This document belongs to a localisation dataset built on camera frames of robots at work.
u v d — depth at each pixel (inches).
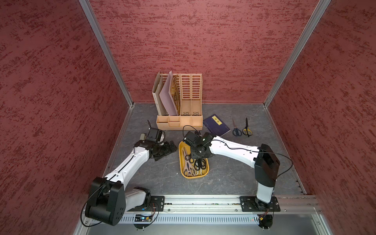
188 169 33.2
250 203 29.1
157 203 29.4
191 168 33.5
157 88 34.5
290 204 29.9
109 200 15.7
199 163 33.3
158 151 27.9
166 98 35.5
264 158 20.3
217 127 41.9
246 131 40.6
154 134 26.4
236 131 40.7
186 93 46.0
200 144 23.4
